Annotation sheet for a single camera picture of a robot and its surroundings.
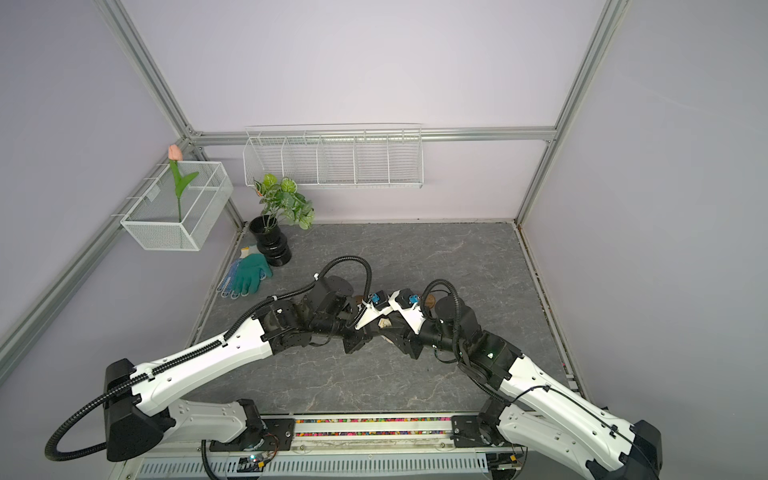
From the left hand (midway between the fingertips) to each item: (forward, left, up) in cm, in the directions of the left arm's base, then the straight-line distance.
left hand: (380, 331), depth 69 cm
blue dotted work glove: (+29, +53, -21) cm, 64 cm away
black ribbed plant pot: (+39, +36, -11) cm, 54 cm away
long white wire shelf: (+63, -4, +5) cm, 64 cm away
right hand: (+1, -2, +2) cm, 3 cm away
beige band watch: (+1, -1, +3) cm, 3 cm away
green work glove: (+32, +46, -19) cm, 59 cm away
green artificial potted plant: (+40, +27, +8) cm, 49 cm away
